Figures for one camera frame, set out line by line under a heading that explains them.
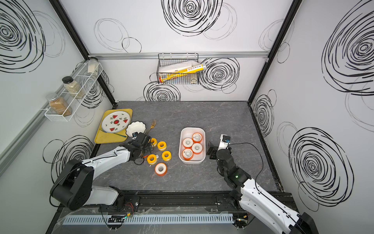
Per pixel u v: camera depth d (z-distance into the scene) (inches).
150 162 34.1
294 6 28.4
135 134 32.0
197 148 36.2
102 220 27.3
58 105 24.9
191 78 34.5
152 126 41.5
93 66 34.1
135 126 40.2
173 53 35.8
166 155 35.1
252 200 20.2
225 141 26.3
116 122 42.1
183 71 33.4
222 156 22.9
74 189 16.4
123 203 28.0
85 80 36.9
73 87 27.9
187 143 37.0
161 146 36.9
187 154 35.3
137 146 26.6
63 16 29.0
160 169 33.3
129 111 44.8
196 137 38.3
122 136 39.4
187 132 38.7
